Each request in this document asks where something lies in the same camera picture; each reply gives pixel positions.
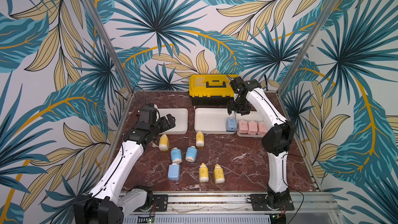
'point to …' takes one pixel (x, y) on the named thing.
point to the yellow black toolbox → (211, 89)
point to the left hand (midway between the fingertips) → (168, 123)
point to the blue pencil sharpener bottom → (173, 171)
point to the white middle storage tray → (215, 121)
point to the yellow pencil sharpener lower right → (218, 174)
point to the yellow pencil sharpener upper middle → (200, 139)
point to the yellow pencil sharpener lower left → (203, 173)
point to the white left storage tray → (181, 115)
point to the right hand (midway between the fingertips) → (235, 112)
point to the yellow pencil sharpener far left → (163, 142)
